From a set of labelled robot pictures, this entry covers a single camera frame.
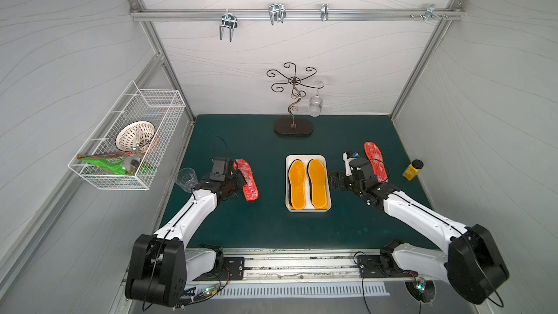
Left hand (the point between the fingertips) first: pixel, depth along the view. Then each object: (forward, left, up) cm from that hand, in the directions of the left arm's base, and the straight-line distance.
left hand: (244, 179), depth 87 cm
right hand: (+3, -38, +2) cm, 38 cm away
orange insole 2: (+6, -31, -6) cm, 32 cm away
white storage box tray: (+2, -26, -8) cm, 27 cm away
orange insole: (+5, -22, -6) cm, 23 cm away
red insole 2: (+15, -60, -8) cm, 63 cm away
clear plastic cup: (+3, +26, -5) cm, 27 cm away
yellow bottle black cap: (+7, -71, -1) cm, 72 cm away
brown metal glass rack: (+36, -19, -6) cm, 41 cm away
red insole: (-3, -3, -2) cm, 5 cm away
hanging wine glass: (+32, -30, +14) cm, 46 cm away
